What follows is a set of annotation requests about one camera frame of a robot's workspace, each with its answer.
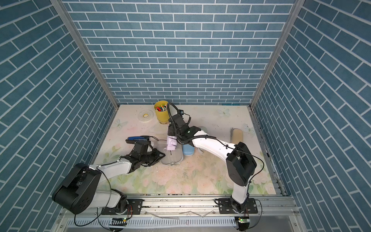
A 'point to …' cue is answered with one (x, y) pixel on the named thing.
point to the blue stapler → (133, 139)
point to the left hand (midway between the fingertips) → (168, 156)
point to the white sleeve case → (236, 136)
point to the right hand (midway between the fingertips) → (172, 127)
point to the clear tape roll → (146, 115)
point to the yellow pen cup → (162, 109)
